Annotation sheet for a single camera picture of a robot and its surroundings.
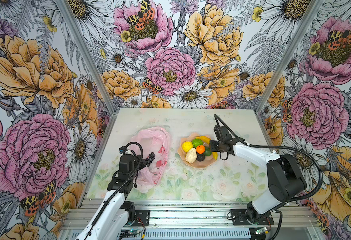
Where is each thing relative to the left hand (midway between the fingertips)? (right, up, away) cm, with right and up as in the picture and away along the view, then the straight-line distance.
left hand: (141, 160), depth 85 cm
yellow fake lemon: (+25, +7, +7) cm, 27 cm away
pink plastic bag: (+6, +9, +17) cm, 21 cm away
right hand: (+41, +5, +7) cm, 42 cm away
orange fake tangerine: (+34, +5, +5) cm, 34 cm away
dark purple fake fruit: (+34, 0, +6) cm, 34 cm away
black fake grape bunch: (+3, -1, +7) cm, 8 cm away
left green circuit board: (-2, -30, -14) cm, 33 cm away
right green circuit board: (+60, -30, -13) cm, 68 cm away
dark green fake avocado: (+38, +3, +7) cm, 39 cm away
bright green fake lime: (+32, +9, +10) cm, 35 cm away
